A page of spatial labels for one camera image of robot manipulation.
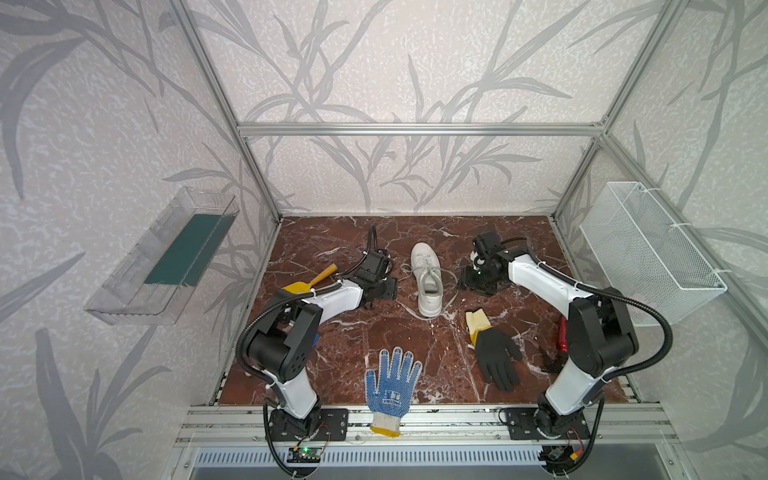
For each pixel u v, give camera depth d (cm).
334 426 74
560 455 74
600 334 47
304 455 72
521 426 73
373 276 75
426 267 94
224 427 75
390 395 78
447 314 94
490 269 68
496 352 86
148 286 63
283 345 47
